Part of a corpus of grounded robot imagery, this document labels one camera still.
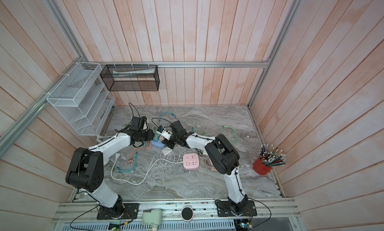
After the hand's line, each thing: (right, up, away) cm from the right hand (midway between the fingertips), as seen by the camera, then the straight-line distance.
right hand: (164, 139), depth 95 cm
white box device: (-1, -33, -27) cm, 42 cm away
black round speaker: (+15, -32, -26) cm, 44 cm away
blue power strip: (-4, -3, +1) cm, 5 cm away
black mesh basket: (-25, +43, +9) cm, 50 cm away
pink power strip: (+18, -12, -6) cm, 22 cm away
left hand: (-8, +1, -1) cm, 8 cm away
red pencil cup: (+57, -15, -13) cm, 60 cm away
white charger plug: (+2, -7, -2) cm, 7 cm away
